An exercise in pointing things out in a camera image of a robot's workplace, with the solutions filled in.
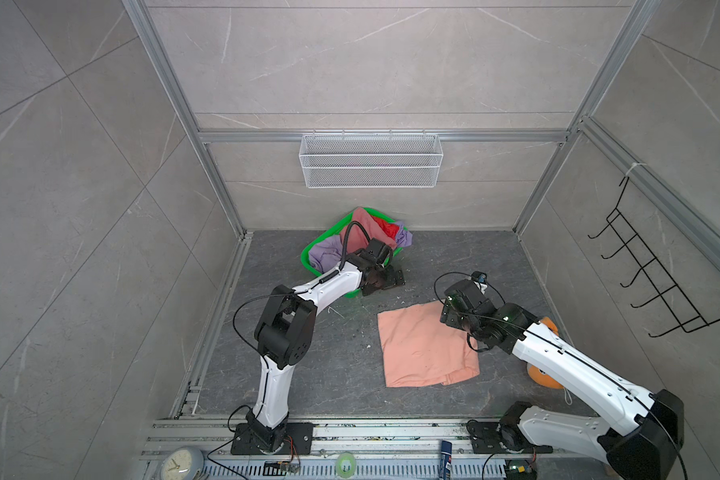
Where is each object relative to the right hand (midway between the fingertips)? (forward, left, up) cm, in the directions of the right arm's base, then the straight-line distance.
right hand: (454, 308), depth 80 cm
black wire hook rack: (-13, -41, +16) cm, 46 cm away
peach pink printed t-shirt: (-6, +8, -14) cm, 18 cm away
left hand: (+15, +15, -6) cm, 22 cm away
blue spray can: (-33, +6, -13) cm, 36 cm away
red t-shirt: (+34, +15, -3) cm, 37 cm away
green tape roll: (-32, +31, -15) cm, 47 cm away
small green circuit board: (-35, -12, -16) cm, 40 cm away
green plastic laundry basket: (+9, +27, -5) cm, 29 cm away
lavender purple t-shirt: (+24, +36, -4) cm, 44 cm away
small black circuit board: (-34, +46, -16) cm, 59 cm away
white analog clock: (-33, +67, -10) cm, 75 cm away
